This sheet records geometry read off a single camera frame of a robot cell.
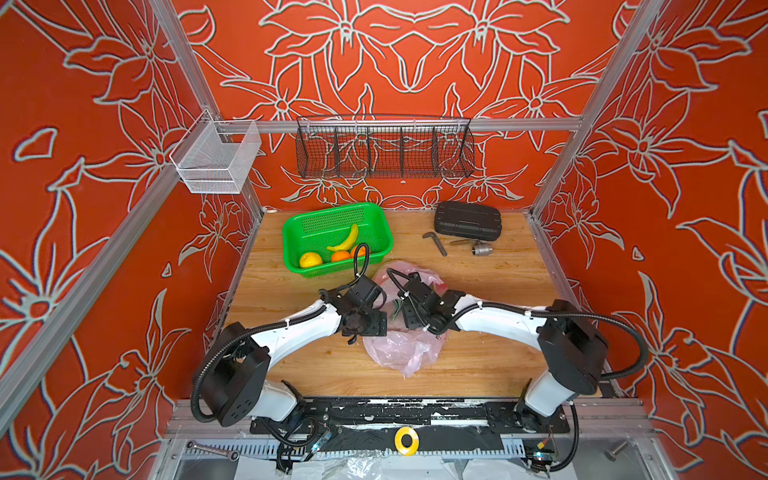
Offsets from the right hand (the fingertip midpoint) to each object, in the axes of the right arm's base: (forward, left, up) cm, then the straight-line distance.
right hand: (406, 313), depth 87 cm
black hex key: (+31, -14, -4) cm, 34 cm away
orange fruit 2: (+21, +14, +4) cm, 25 cm away
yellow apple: (+19, +31, +2) cm, 36 cm away
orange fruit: (+20, +20, +3) cm, 29 cm away
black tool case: (+35, -25, +2) cm, 43 cm away
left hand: (-4, +9, 0) cm, 10 cm away
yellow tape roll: (-33, 0, -3) cm, 33 cm away
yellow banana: (+26, +19, +2) cm, 32 cm away
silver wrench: (-34, +43, -3) cm, 55 cm away
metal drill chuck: (+24, -28, -1) cm, 37 cm away
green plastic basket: (+34, +33, -2) cm, 48 cm away
